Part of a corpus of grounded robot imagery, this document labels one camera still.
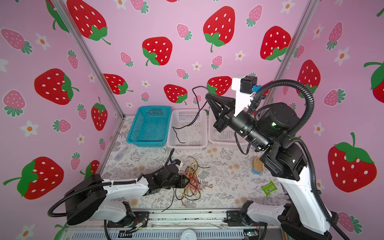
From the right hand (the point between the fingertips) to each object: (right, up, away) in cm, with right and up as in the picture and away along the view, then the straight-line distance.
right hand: (207, 93), depth 41 cm
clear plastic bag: (-54, -27, +57) cm, 83 cm away
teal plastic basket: (-40, -8, +73) cm, 83 cm away
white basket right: (+18, -16, +67) cm, 71 cm away
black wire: (-15, -43, +39) cm, 59 cm away
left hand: (-8, -39, +42) cm, 58 cm away
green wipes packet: (+38, -43, +43) cm, 72 cm away
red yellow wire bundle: (-5, -43, +43) cm, 61 cm away
